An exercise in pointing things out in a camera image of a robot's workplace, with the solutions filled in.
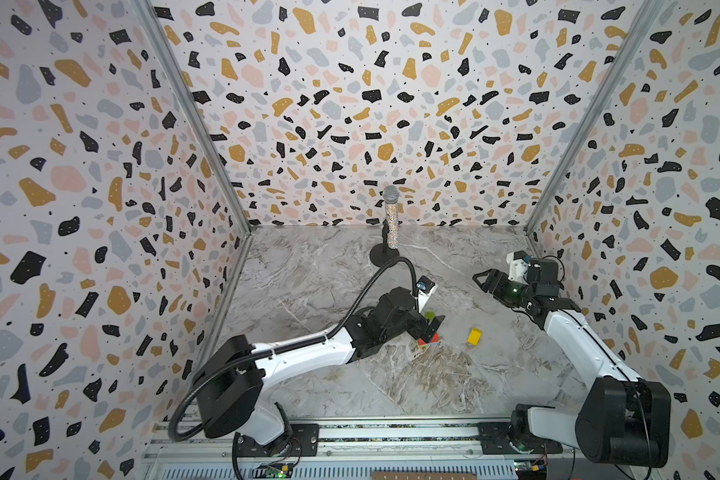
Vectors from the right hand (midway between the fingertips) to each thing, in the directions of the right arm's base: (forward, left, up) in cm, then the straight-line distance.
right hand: (478, 275), depth 85 cm
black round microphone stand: (+22, +28, -17) cm, 40 cm away
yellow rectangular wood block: (-10, -1, -18) cm, 21 cm away
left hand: (-11, +15, +4) cm, 19 cm away
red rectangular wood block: (-12, +11, -16) cm, 23 cm away
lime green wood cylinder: (-11, +14, -3) cm, 18 cm away
